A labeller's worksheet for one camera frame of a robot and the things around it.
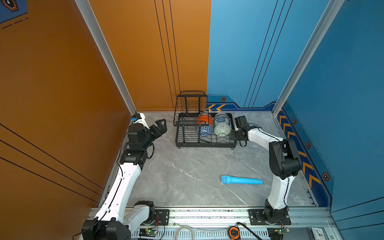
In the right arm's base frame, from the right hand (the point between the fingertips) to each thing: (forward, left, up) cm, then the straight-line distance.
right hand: (233, 135), depth 101 cm
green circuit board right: (-53, -15, -5) cm, 55 cm away
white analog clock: (-54, -30, -3) cm, 62 cm away
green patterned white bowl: (+6, +7, 0) cm, 9 cm away
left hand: (-11, +43, +26) cm, 51 cm away
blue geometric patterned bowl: (+5, +18, -1) cm, 19 cm away
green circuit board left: (-54, +48, -5) cm, 72 cm away
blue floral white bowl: (+14, +7, +3) cm, 16 cm away
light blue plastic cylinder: (-30, +9, -1) cm, 31 cm away
